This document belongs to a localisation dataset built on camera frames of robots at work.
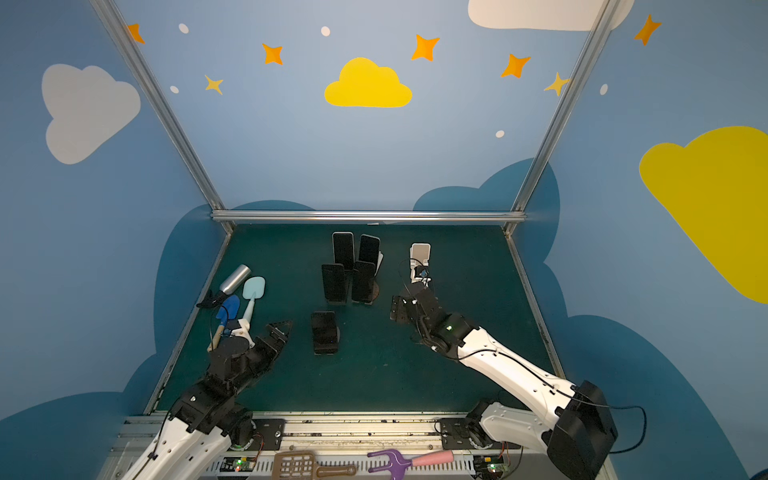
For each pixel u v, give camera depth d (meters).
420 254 1.08
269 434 0.75
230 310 0.96
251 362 0.62
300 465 0.71
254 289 1.02
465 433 0.75
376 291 1.02
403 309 0.71
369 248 1.03
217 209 1.15
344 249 1.04
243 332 0.72
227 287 0.99
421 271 0.70
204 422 0.54
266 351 0.69
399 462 0.71
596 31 0.72
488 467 0.71
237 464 0.71
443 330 0.56
